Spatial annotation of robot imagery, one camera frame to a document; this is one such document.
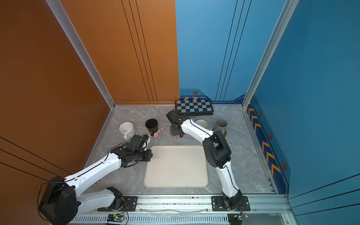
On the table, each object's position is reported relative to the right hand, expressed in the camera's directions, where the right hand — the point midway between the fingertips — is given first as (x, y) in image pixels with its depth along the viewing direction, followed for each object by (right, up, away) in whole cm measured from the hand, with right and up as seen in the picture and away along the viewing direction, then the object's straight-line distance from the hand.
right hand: (176, 131), depth 96 cm
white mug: (-35, +1, +4) cm, 35 cm away
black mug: (-17, +4, 0) cm, 17 cm away
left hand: (-14, -13, -12) cm, 22 cm away
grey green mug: (+30, +4, -3) cm, 31 cm away
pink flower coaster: (-14, -4, +4) cm, 15 cm away
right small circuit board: (+32, -42, -26) cm, 59 cm away
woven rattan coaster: (0, -2, -11) cm, 11 cm away
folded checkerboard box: (+14, +17, +17) cm, 28 cm away
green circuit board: (-30, -42, -25) cm, 58 cm away
